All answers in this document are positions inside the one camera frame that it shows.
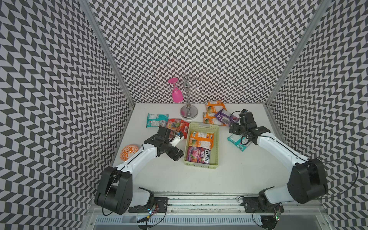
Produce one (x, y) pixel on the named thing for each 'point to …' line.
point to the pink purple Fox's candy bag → (198, 155)
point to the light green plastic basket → (209, 128)
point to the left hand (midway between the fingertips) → (176, 150)
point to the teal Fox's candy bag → (235, 139)
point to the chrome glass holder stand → (189, 110)
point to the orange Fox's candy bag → (201, 140)
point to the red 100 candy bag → (178, 126)
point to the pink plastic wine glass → (177, 95)
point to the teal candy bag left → (157, 120)
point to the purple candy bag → (226, 117)
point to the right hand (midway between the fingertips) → (237, 129)
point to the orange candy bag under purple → (210, 118)
